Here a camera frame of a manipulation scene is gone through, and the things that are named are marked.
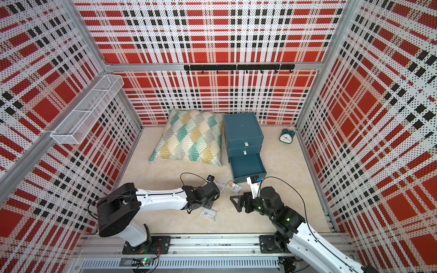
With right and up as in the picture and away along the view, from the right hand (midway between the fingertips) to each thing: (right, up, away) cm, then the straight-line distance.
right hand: (240, 197), depth 76 cm
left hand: (-15, -4, +12) cm, 19 cm away
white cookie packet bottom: (-15, -10, +6) cm, 19 cm away
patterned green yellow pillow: (-27, +29, +18) cm, 43 cm away
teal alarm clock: (+32, +29, +32) cm, 54 cm away
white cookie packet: (-1, 0, +14) cm, 14 cm away
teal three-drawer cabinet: (+3, +27, +10) cm, 29 cm away
